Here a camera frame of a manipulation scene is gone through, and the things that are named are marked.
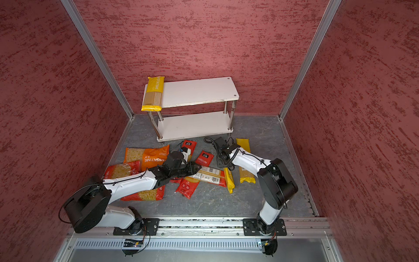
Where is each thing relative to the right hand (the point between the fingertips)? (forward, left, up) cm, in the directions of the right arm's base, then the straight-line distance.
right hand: (223, 165), depth 90 cm
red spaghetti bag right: (-10, +19, -2) cm, 22 cm away
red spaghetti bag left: (+16, +20, -2) cm, 26 cm away
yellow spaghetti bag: (-10, -2, +3) cm, 10 cm away
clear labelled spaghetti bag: (-5, +9, -1) cm, 10 cm away
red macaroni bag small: (-1, +53, +2) cm, 53 cm away
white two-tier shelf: (+29, +8, +30) cm, 43 cm away
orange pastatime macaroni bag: (+5, +43, +3) cm, 43 cm away
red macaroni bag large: (-15, +35, +1) cm, 38 cm away
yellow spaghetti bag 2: (-5, -12, -3) cm, 14 cm away
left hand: (-4, +13, +4) cm, 14 cm away
